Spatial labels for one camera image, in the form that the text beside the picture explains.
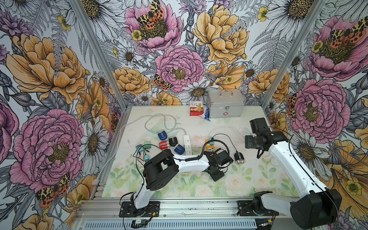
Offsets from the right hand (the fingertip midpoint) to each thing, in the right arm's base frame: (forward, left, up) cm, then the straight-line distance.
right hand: (255, 145), depth 79 cm
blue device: (+17, +54, -12) cm, 58 cm away
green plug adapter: (+10, +63, -13) cm, 65 cm away
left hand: (-10, +22, -16) cm, 29 cm away
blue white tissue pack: (+36, +22, -12) cm, 44 cm away
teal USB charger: (+8, +68, -13) cm, 70 cm away
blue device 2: (+7, +42, -13) cm, 45 cm away
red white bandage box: (+42, +29, -12) cm, 53 cm away
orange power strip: (+7, +22, -13) cm, 27 cm away
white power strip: (+11, +37, -14) cm, 41 cm away
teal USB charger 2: (+9, +21, -12) cm, 26 cm away
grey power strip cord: (+38, +68, -15) cm, 79 cm away
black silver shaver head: (+12, +47, -12) cm, 50 cm away
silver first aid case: (+37, +10, -2) cm, 38 cm away
